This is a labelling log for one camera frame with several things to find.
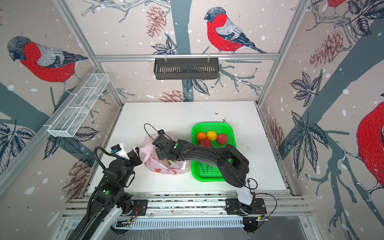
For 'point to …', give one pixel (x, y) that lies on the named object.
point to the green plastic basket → (202, 171)
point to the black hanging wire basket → (186, 68)
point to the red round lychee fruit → (222, 139)
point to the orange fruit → (201, 136)
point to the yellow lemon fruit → (211, 135)
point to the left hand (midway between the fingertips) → (138, 148)
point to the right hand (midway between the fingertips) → (162, 151)
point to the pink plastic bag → (149, 153)
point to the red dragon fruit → (205, 142)
